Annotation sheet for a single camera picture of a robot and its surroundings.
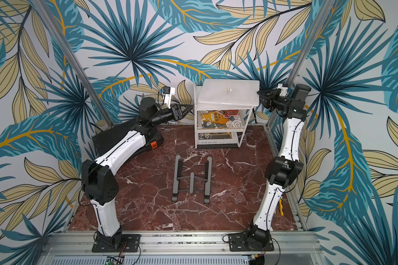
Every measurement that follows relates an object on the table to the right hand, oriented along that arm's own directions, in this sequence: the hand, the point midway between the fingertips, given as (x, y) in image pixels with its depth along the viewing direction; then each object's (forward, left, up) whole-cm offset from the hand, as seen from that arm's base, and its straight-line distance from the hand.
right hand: (239, 92), depth 80 cm
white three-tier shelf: (+21, -14, -31) cm, 40 cm away
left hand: (-10, +23, -1) cm, 25 cm away
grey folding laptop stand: (-30, +24, -34) cm, 52 cm away
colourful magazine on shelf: (+2, +12, -19) cm, 22 cm away
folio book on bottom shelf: (-1, +8, -35) cm, 36 cm away
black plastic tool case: (-1, +81, -32) cm, 87 cm away
